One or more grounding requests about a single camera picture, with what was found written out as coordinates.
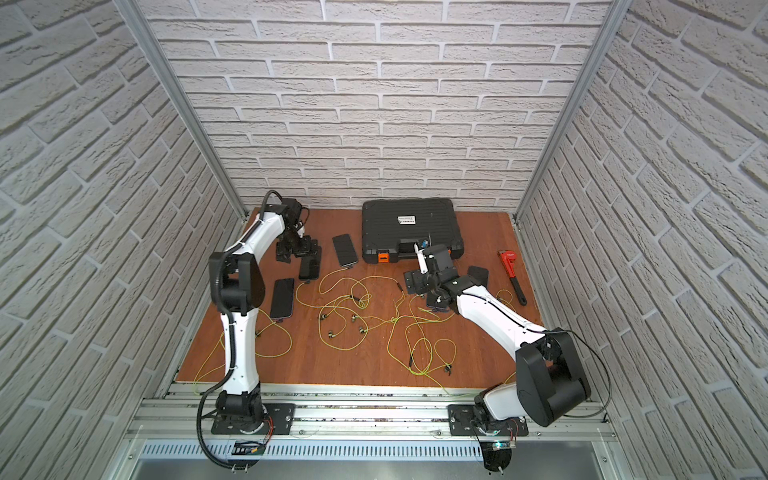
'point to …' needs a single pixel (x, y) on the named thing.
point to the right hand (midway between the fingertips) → (425, 271)
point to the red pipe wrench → (507, 257)
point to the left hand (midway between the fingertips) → (308, 251)
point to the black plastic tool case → (391, 227)
